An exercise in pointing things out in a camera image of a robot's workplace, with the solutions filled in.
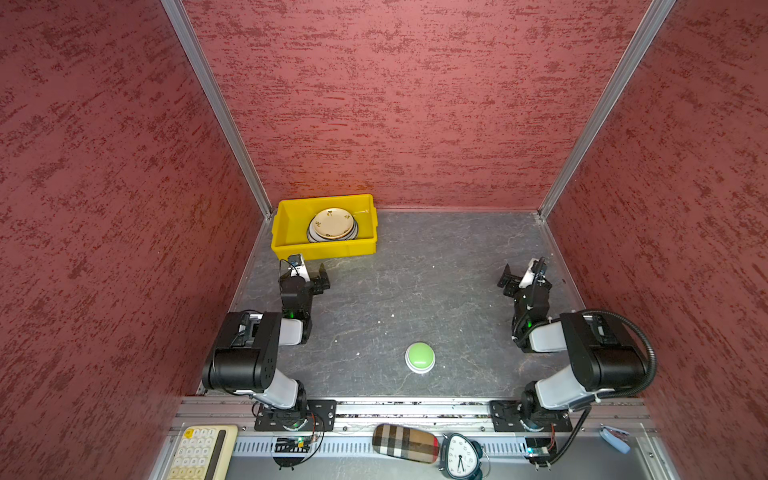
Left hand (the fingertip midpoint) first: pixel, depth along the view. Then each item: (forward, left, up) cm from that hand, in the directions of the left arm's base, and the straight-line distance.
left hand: (310, 271), depth 93 cm
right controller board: (-46, -63, -8) cm, 78 cm away
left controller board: (-45, -3, -9) cm, 46 cm away
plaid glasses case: (-45, -30, -4) cm, 54 cm away
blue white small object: (-43, -82, -6) cm, 93 cm away
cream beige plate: (+24, -4, -3) cm, 24 cm away
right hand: (0, -66, +2) cm, 66 cm away
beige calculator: (-47, +17, -5) cm, 50 cm away
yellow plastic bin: (+30, +14, -6) cm, 34 cm away
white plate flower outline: (+16, +1, -3) cm, 17 cm away
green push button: (-24, -35, -7) cm, 43 cm away
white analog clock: (-47, -43, -3) cm, 64 cm away
